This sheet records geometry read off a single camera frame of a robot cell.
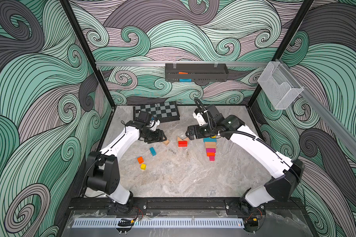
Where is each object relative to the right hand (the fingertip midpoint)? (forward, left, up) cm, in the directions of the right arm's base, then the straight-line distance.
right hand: (195, 132), depth 75 cm
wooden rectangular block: (+7, +17, -21) cm, 28 cm away
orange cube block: (-5, +32, -21) cm, 39 cm away
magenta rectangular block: (+1, -12, -23) cm, 26 cm away
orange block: (-1, -11, -24) cm, 26 cm away
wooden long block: (+6, -13, -24) cm, 28 cm away
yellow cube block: (-9, +30, -21) cm, 38 cm away
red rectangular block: (+5, +6, -21) cm, 22 cm away
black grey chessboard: (+33, +19, -19) cm, 42 cm away
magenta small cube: (-4, -12, -23) cm, 26 cm away
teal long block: (+10, -13, -24) cm, 29 cm away
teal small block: (+1, +25, -22) cm, 34 cm away
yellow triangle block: (-8, -7, +8) cm, 13 cm away
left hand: (+3, +18, -10) cm, 21 cm away
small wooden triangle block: (+9, +8, -21) cm, 25 cm away
